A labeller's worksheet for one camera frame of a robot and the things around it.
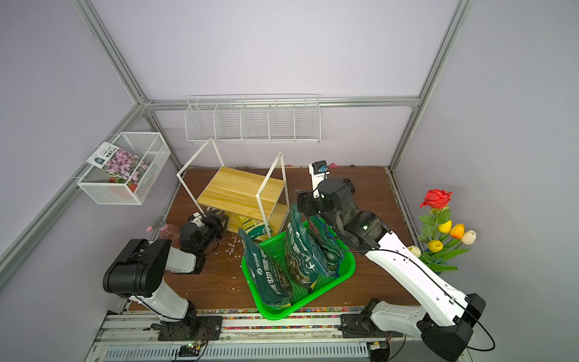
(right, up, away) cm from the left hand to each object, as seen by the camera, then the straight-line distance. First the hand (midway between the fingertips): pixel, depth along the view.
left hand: (230, 211), depth 90 cm
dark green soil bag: (+19, -14, -28) cm, 37 cm away
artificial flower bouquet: (+66, -5, -30) cm, 72 cm away
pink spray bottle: (-23, -7, -4) cm, 24 cm away
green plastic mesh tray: (+19, -12, -3) cm, 23 cm away
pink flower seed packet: (-31, +16, -17) cm, 39 cm away
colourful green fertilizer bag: (+38, -10, -18) cm, 43 cm away
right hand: (+30, +9, -22) cm, 39 cm away
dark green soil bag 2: (+29, -12, -23) cm, 40 cm away
